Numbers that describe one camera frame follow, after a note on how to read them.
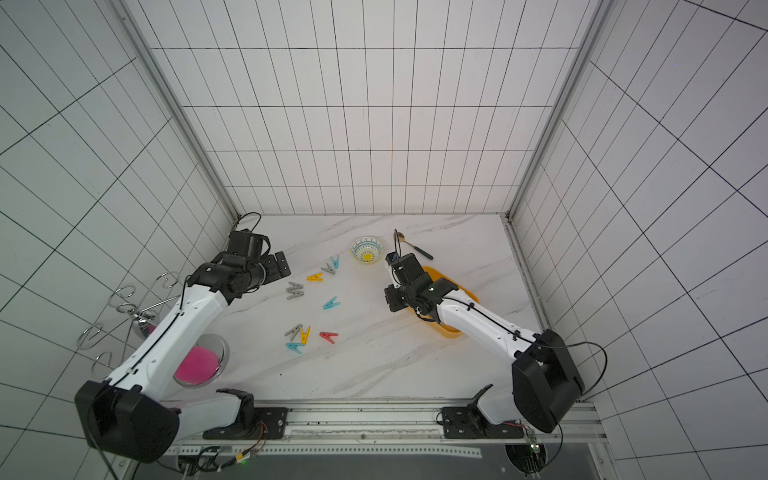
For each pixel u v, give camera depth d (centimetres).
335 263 104
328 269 103
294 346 85
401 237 113
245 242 59
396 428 73
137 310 61
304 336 87
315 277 100
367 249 107
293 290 97
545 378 41
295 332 88
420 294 60
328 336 88
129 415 37
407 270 63
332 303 95
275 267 71
